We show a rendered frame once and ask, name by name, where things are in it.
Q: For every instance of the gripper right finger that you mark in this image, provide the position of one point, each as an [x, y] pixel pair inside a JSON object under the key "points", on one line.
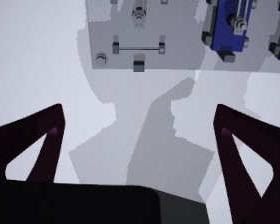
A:
{"points": [[264, 139]]}

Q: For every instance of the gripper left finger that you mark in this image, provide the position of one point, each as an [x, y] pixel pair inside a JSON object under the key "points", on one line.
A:
{"points": [[17, 136]]}

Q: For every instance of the blue rectangular block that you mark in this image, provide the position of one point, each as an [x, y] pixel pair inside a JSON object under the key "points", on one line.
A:
{"points": [[223, 39]]}

